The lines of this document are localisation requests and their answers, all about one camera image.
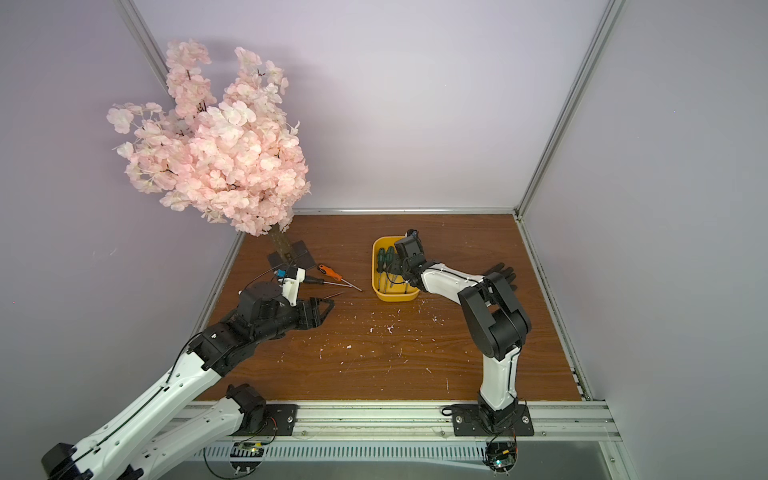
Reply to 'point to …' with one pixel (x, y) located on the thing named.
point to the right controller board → (501, 457)
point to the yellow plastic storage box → (389, 287)
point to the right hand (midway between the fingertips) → (399, 254)
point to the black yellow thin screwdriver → (339, 293)
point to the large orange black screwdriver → (322, 268)
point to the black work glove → (507, 273)
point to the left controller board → (246, 457)
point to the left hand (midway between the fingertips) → (330, 303)
